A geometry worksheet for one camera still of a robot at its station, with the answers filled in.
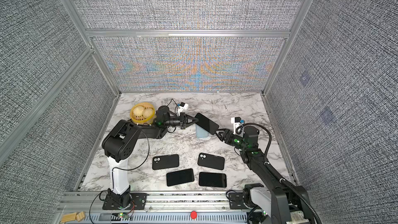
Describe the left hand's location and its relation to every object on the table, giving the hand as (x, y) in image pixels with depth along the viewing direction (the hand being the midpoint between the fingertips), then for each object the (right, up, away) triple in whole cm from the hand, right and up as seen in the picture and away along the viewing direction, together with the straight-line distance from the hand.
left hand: (197, 122), depth 84 cm
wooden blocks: (-56, -41, -15) cm, 70 cm away
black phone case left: (-18, -22, +2) cm, 28 cm away
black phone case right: (+8, -23, +4) cm, 24 cm away
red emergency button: (-2, -40, -15) cm, 43 cm away
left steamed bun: (-39, +6, +17) cm, 42 cm away
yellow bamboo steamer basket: (-38, 0, +18) cm, 42 cm away
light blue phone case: (+2, -8, +13) cm, 16 cm away
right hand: (+10, -4, -3) cm, 12 cm away
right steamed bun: (-33, +5, +16) cm, 37 cm away
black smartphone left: (-9, -27, -5) cm, 29 cm away
